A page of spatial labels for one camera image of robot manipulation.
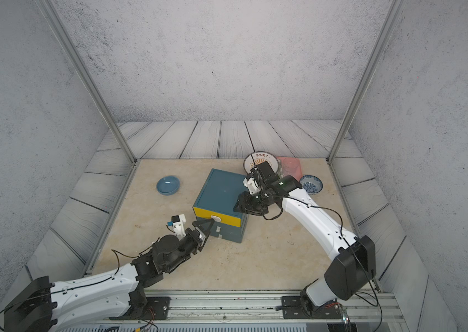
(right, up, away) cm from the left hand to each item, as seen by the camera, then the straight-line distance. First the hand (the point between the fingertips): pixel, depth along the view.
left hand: (216, 228), depth 73 cm
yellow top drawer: (0, +4, +2) cm, 4 cm away
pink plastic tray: (+35, +23, +39) cm, 57 cm away
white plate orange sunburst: (+16, +28, +46) cm, 56 cm away
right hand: (+8, +6, +2) cm, 10 cm away
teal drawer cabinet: (0, +9, +4) cm, 10 cm away
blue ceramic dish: (-29, +13, +35) cm, 47 cm away
